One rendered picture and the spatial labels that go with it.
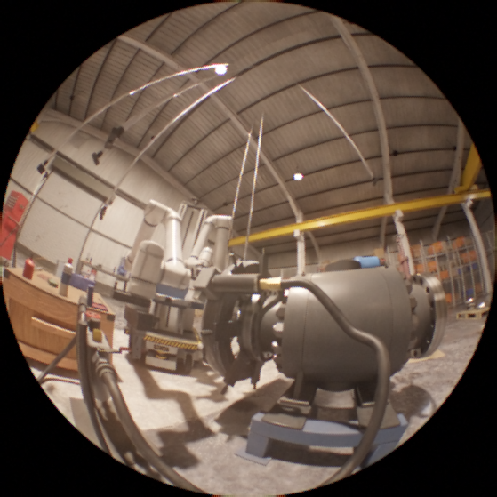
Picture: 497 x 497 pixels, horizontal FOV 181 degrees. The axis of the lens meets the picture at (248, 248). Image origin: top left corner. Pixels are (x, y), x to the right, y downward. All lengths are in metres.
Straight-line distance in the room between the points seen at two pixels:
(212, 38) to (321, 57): 4.16
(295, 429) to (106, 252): 8.94
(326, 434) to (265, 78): 8.21
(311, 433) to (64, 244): 9.28
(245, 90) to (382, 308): 7.94
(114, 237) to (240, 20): 11.15
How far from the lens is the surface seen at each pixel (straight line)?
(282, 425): 0.64
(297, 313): 0.62
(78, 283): 1.77
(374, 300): 0.64
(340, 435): 0.66
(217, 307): 0.68
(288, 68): 7.83
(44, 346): 1.21
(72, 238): 9.11
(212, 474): 0.77
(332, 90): 8.10
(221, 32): 8.11
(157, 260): 0.48
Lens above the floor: 0.67
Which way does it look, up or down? 22 degrees up
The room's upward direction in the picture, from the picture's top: 7 degrees clockwise
